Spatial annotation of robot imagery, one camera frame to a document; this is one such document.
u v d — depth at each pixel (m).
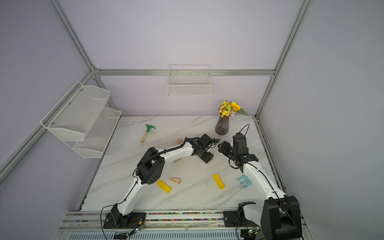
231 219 0.73
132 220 0.73
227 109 0.90
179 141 1.04
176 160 0.66
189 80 0.94
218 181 0.86
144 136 1.07
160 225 0.73
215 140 0.85
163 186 0.84
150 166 0.59
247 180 0.86
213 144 0.80
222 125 1.03
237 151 0.65
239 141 0.65
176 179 0.86
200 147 0.74
